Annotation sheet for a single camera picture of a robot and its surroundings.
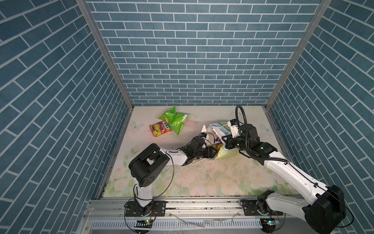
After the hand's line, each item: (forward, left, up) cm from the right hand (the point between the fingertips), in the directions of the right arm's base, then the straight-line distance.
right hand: (224, 137), depth 80 cm
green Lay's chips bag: (+19, +31, -11) cm, 38 cm away
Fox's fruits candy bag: (+14, +42, -14) cm, 47 cm away
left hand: (-3, +2, -14) cm, 14 cm away
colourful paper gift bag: (+3, +5, -1) cm, 6 cm away
